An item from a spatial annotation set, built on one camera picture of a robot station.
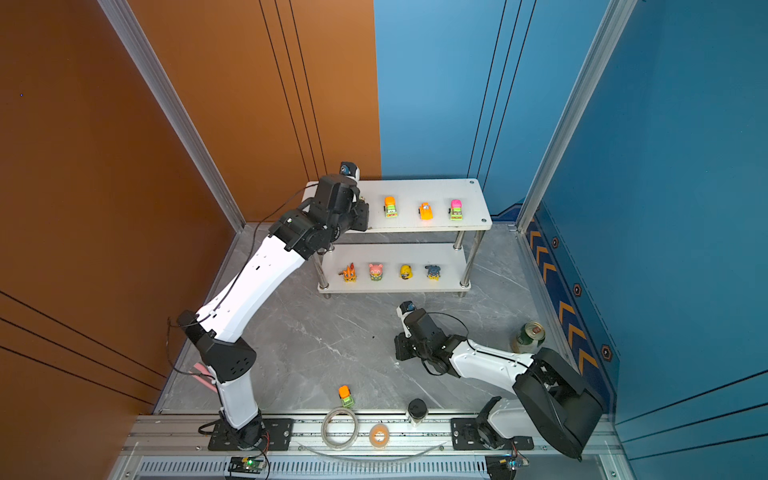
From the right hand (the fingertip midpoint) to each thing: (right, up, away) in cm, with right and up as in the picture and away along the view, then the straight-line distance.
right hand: (392, 342), depth 86 cm
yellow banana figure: (+4, +20, +8) cm, 22 cm away
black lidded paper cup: (+6, -10, -18) cm, 21 cm away
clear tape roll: (-16, -20, -13) cm, 29 cm away
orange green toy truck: (-13, -11, -8) cm, 18 cm away
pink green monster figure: (-5, +20, +6) cm, 22 cm away
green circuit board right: (+27, -25, -15) cm, 40 cm away
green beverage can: (+37, +5, -7) cm, 38 cm away
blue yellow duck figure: (+13, +20, +6) cm, 25 cm away
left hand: (-7, +39, -12) cm, 41 cm away
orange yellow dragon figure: (-13, +19, +5) cm, 24 cm away
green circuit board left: (-35, -24, -15) cm, 45 cm away
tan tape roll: (-3, -20, -11) cm, 23 cm away
